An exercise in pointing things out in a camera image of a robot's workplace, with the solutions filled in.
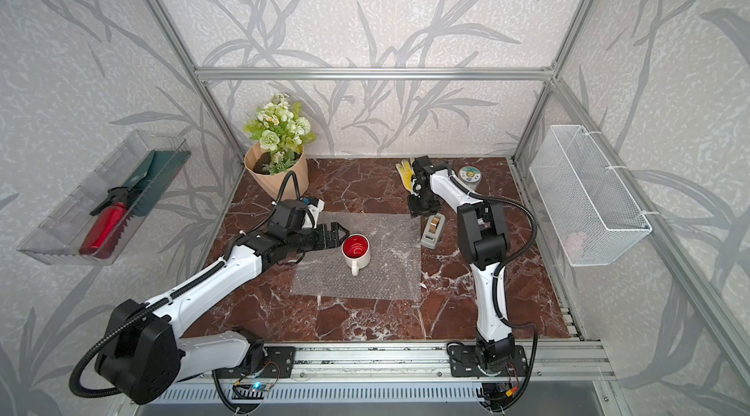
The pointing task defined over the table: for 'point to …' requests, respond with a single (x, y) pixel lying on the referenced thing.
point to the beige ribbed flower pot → (255, 160)
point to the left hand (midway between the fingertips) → (339, 235)
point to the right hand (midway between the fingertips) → (416, 212)
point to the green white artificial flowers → (279, 128)
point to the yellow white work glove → (406, 172)
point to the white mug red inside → (355, 249)
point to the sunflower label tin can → (471, 176)
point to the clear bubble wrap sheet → (394, 269)
